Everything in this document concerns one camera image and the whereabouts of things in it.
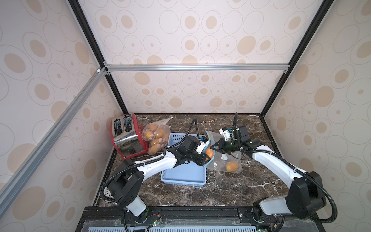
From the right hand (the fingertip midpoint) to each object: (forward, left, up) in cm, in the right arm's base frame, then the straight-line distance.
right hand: (216, 146), depth 81 cm
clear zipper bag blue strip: (-6, -4, -7) cm, 10 cm away
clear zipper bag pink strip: (+12, +37, -8) cm, 40 cm away
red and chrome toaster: (+2, +52, +1) cm, 52 cm away
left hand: (-6, +2, -3) cm, 7 cm away
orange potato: (-6, -10, -12) cm, 17 cm away
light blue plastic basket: (-10, +18, -16) cm, 26 cm away
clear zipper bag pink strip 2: (+9, +36, -2) cm, 37 cm away
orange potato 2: (0, +37, -5) cm, 37 cm away
